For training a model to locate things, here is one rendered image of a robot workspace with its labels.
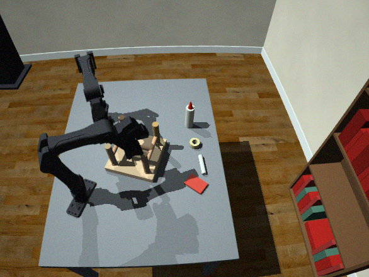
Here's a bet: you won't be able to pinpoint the tan wooden stool seat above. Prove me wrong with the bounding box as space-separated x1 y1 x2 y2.
105 135 167 183

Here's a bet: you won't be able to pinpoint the brown wooden stool legs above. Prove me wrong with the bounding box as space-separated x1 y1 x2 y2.
105 115 161 174

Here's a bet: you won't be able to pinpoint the beige roll of masking tape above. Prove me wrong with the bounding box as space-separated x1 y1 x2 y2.
190 138 200 149

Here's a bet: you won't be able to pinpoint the red flat block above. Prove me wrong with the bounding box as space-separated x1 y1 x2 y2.
184 173 208 194

